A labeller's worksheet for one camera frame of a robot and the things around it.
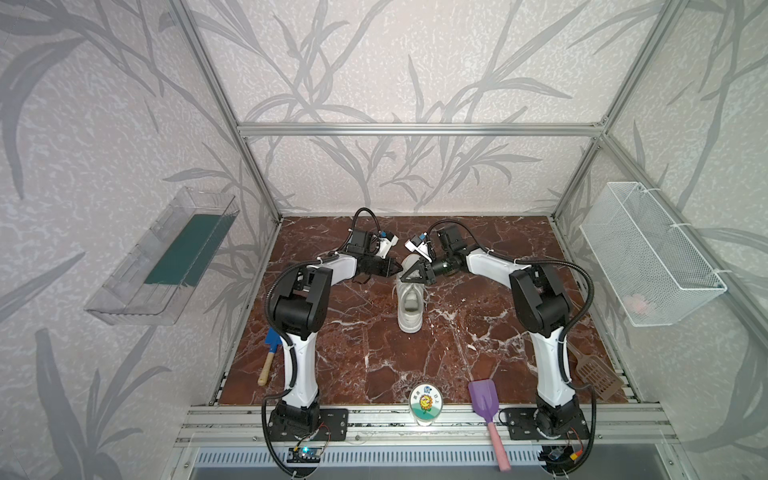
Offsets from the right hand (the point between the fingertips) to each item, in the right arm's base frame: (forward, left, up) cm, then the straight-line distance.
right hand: (405, 271), depth 90 cm
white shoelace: (-4, -3, -2) cm, 5 cm away
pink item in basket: (-16, -57, +9) cm, 60 cm away
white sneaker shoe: (-6, -2, -6) cm, 9 cm away
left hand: (+8, 0, -5) cm, 9 cm away
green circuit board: (-45, +24, -11) cm, 52 cm away
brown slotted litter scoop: (-28, -54, -12) cm, 62 cm away
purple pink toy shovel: (-32, -21, -10) cm, 40 cm away
